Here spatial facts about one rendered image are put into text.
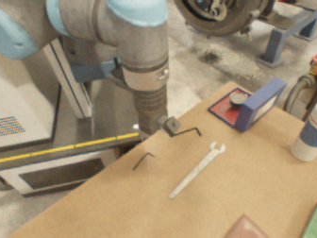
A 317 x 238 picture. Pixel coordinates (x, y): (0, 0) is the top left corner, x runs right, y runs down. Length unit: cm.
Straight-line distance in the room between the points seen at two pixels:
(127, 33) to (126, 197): 44
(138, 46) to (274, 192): 51
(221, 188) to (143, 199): 21
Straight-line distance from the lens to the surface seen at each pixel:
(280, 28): 184
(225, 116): 82
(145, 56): 40
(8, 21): 53
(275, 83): 80
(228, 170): 70
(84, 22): 44
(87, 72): 74
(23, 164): 108
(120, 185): 69
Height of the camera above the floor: 107
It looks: 48 degrees down
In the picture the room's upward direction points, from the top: 6 degrees counter-clockwise
